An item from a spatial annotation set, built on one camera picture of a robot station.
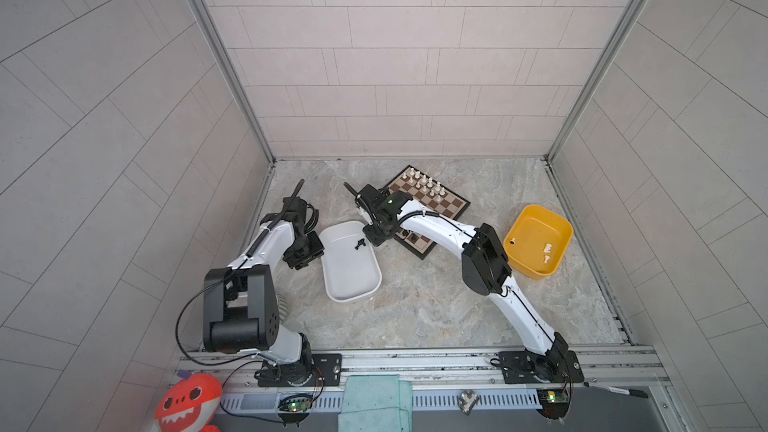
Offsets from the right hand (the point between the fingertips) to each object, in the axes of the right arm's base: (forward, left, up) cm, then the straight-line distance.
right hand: (372, 238), depth 92 cm
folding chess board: (+18, -18, -1) cm, 26 cm away
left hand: (-4, +14, +1) cm, 15 cm away
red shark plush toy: (-40, +36, +7) cm, 54 cm away
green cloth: (-41, -1, -3) cm, 41 cm away
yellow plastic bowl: (-3, -52, -4) cm, 52 cm away
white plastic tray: (-6, +7, -3) cm, 10 cm away
